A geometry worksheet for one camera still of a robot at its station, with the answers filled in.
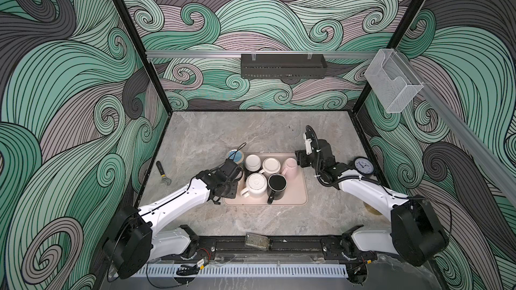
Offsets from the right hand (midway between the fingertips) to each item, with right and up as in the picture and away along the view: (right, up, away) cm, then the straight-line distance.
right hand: (302, 150), depth 88 cm
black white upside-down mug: (-22, -6, 0) cm, 23 cm away
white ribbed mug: (-21, -14, -6) cm, 26 cm away
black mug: (-12, -13, -6) cm, 19 cm away
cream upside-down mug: (-14, -7, 0) cm, 16 cm away
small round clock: (+32, -8, +7) cm, 33 cm away
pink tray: (-3, -19, 0) cm, 19 cm away
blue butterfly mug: (-30, -3, 0) cm, 30 cm away
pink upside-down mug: (-5, -9, -2) cm, 10 cm away
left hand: (-32, -15, -5) cm, 36 cm away
